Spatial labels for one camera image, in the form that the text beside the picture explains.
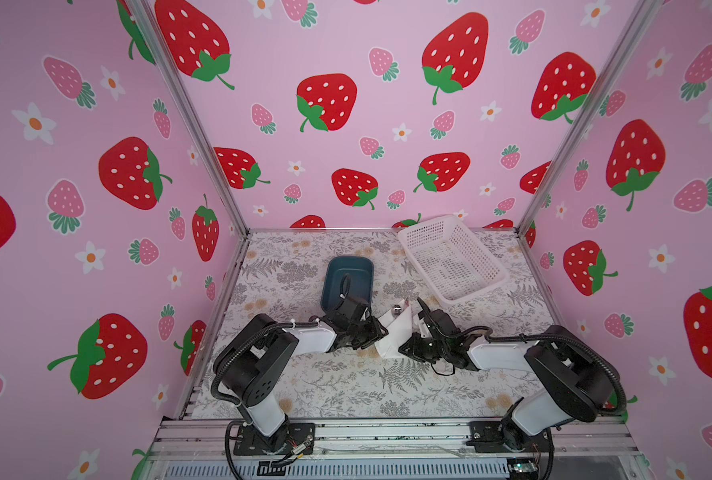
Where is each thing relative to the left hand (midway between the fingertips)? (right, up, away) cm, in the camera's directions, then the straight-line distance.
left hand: (388, 334), depth 89 cm
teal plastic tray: (-8, +18, +18) cm, 27 cm away
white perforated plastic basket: (+25, +22, +21) cm, 40 cm away
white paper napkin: (+4, +1, +3) cm, 5 cm away
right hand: (+2, -4, -2) cm, 5 cm away
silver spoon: (+3, +6, +6) cm, 9 cm away
